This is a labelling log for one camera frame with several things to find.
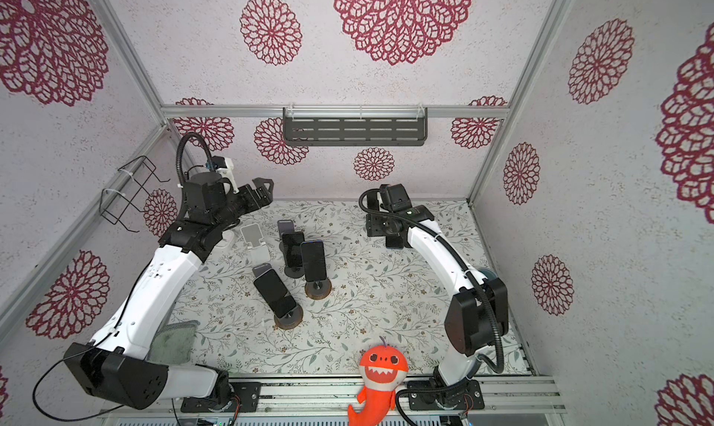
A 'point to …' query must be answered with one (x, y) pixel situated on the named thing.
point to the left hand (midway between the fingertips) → (262, 188)
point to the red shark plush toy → (382, 369)
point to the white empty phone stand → (257, 249)
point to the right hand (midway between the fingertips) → (376, 220)
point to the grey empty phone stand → (261, 269)
